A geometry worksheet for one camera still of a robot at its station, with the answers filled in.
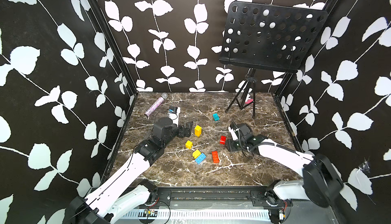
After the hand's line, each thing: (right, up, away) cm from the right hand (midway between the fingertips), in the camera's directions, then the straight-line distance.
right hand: (226, 141), depth 87 cm
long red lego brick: (-7, -8, 0) cm, 10 cm away
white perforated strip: (-17, -30, -17) cm, 38 cm away
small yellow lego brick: (-22, -2, +3) cm, 23 cm away
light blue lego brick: (-15, -10, -2) cm, 18 cm away
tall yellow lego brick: (-17, +5, +6) cm, 18 cm away
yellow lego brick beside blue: (-18, -7, -1) cm, 19 cm away
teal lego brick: (-4, +14, +17) cm, 22 cm away
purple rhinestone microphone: (-48, +22, +23) cm, 58 cm away
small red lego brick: (-1, -1, +7) cm, 7 cm away
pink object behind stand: (+21, +25, +25) cm, 41 cm away
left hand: (-23, +15, -13) cm, 30 cm away
